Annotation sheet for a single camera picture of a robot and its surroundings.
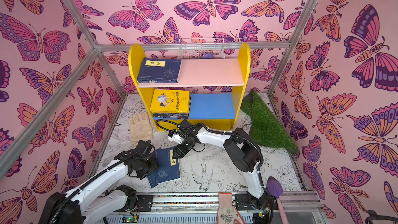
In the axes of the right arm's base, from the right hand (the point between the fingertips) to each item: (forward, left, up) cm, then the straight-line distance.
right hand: (176, 152), depth 85 cm
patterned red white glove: (-27, -26, -4) cm, 37 cm away
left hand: (-7, +9, -2) cm, 12 cm away
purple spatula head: (-16, -50, -3) cm, 53 cm away
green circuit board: (-29, +20, -7) cm, 36 cm away
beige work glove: (+18, +26, -3) cm, 32 cm away
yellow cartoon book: (+23, +4, +17) cm, 29 cm away
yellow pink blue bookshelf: (+55, -25, -1) cm, 60 cm away
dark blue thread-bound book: (-8, +3, -2) cm, 9 cm away
